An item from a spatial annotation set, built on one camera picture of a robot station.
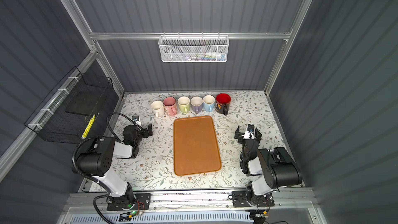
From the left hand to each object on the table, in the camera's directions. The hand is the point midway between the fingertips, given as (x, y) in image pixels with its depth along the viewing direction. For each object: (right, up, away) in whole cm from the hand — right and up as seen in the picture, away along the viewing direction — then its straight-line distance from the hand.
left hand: (142, 124), depth 96 cm
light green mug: (+25, +14, +9) cm, 30 cm away
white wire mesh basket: (+31, +59, +28) cm, 72 cm away
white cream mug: (+7, +11, +8) cm, 15 cm away
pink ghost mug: (+17, +12, +2) cm, 21 cm away
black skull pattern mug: (+51, +15, +6) cm, 54 cm away
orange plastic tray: (+34, -14, -5) cm, 37 cm away
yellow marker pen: (-13, +2, -28) cm, 31 cm away
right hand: (+65, -1, -9) cm, 66 cm away
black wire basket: (-27, +7, -25) cm, 37 cm away
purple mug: (+34, +13, +13) cm, 38 cm away
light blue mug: (+42, +14, +6) cm, 45 cm away
